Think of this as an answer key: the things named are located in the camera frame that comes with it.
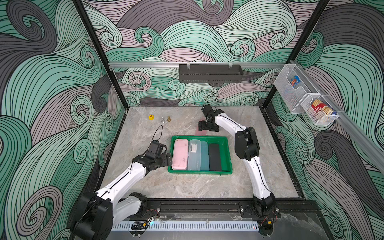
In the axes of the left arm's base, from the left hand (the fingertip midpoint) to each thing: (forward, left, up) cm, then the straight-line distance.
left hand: (164, 158), depth 85 cm
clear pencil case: (+4, -18, -4) cm, 19 cm away
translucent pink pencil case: (+19, -20, -2) cm, 28 cm away
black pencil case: (0, -30, -4) cm, 31 cm away
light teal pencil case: (-3, -24, -3) cm, 24 cm away
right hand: (+25, -28, -4) cm, 38 cm away
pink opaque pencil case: (0, -9, -1) cm, 9 cm away
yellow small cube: (+35, +15, -4) cm, 38 cm away
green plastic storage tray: (+6, -38, -4) cm, 38 cm away
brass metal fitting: (+34, +1, -5) cm, 34 cm away
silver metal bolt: (+32, +6, -5) cm, 33 cm away
